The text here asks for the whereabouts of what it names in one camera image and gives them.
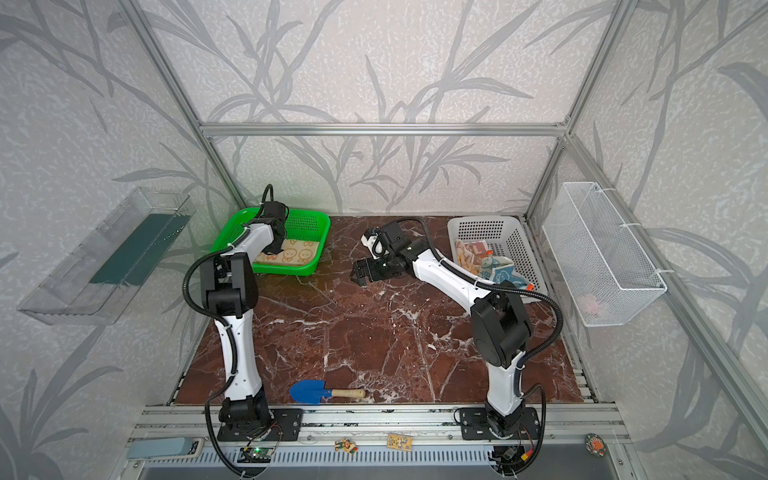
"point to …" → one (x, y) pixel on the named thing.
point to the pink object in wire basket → (592, 304)
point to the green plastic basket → (302, 225)
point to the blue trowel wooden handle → (312, 391)
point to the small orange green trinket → (345, 444)
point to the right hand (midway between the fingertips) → (364, 265)
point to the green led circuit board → (255, 455)
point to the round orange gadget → (595, 444)
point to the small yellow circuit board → (400, 442)
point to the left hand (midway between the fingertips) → (259, 234)
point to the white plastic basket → (506, 237)
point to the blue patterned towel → (500, 268)
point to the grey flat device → (157, 448)
